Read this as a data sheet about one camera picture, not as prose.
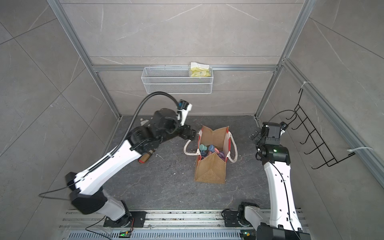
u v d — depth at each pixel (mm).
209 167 798
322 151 644
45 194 381
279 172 423
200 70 857
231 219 731
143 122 1118
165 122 455
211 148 904
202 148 912
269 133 511
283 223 366
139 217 732
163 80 1009
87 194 409
